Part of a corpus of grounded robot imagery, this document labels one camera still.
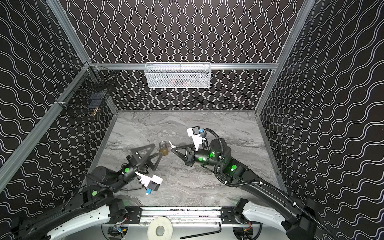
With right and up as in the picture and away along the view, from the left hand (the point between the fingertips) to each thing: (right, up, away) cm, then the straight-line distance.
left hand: (152, 143), depth 53 cm
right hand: (+6, -4, +6) cm, 10 cm away
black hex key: (+20, -45, +18) cm, 52 cm away
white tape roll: (-1, -40, +20) cm, 45 cm away
